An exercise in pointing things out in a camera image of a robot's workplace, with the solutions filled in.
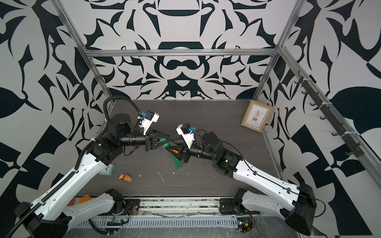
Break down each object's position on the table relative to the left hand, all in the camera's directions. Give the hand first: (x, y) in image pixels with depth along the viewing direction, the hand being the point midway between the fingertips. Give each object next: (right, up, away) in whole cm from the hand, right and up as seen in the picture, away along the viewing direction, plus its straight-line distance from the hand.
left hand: (168, 134), depth 63 cm
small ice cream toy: (-25, -25, +18) cm, 40 cm away
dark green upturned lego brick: (-1, -4, -2) cm, 5 cm away
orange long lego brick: (+3, -7, -1) cm, 7 cm away
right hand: (+1, -3, 0) cm, 3 cm away
